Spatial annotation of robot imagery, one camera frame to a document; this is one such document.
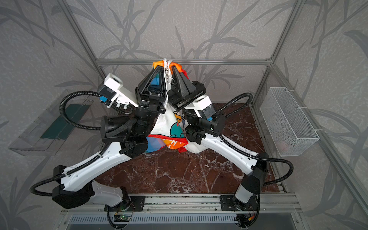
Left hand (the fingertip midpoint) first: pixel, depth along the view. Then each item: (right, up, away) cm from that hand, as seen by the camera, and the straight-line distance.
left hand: (161, 65), depth 32 cm
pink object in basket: (+53, -27, +41) cm, 72 cm away
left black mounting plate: (-22, -57, +43) cm, 74 cm away
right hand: (+4, +2, +2) cm, 5 cm away
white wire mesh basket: (+49, -17, +30) cm, 60 cm away
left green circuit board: (-29, -63, +39) cm, 79 cm away
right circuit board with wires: (+32, -65, +41) cm, 83 cm away
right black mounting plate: (+26, -57, +42) cm, 76 cm away
